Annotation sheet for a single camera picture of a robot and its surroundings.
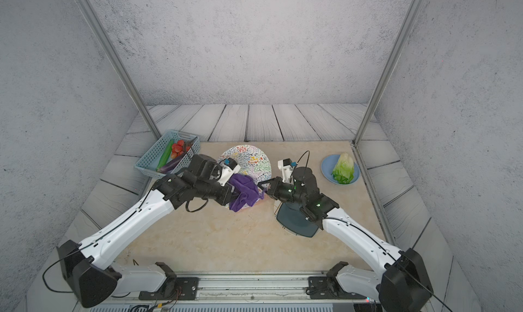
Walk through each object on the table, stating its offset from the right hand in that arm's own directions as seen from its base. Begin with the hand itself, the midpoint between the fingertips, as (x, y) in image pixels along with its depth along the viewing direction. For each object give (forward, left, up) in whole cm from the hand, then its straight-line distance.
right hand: (256, 185), depth 70 cm
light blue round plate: (+28, -34, -24) cm, 50 cm away
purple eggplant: (+26, +48, -23) cm, 60 cm away
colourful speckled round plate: (+12, +3, 0) cm, 12 cm away
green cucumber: (+36, +54, -24) cm, 69 cm away
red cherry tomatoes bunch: (+37, +47, -21) cm, 63 cm away
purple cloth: (-3, +2, -1) cm, 4 cm away
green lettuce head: (+23, -40, -22) cm, 51 cm away
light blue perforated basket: (+28, +60, -22) cm, 70 cm away
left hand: (-2, +5, -4) cm, 6 cm away
